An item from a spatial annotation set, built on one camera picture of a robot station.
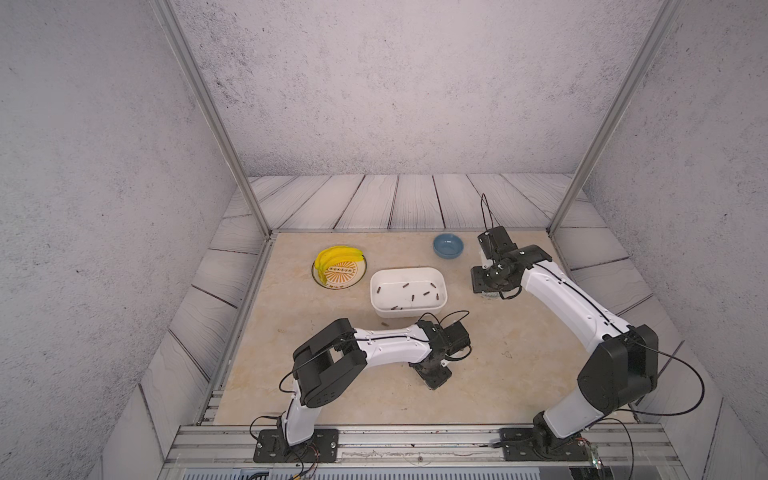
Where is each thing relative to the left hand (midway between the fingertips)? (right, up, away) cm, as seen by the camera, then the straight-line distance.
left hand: (438, 383), depth 83 cm
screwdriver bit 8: (-15, +13, +12) cm, 23 cm away
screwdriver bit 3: (+2, +21, +18) cm, 28 cm away
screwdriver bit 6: (-17, +24, +21) cm, 36 cm away
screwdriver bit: (-8, +24, +22) cm, 34 cm away
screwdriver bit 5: (-6, +21, +19) cm, 29 cm away
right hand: (+13, +28, +2) cm, 31 cm away
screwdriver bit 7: (-12, +18, +16) cm, 27 cm away
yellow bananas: (-35, +34, +25) cm, 55 cm away
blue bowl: (+9, +38, +32) cm, 51 cm away
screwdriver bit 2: (-1, +22, +19) cm, 29 cm away
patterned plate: (-31, +28, +25) cm, 48 cm away
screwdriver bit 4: (+2, +24, +22) cm, 33 cm away
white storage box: (-7, +22, +19) cm, 30 cm away
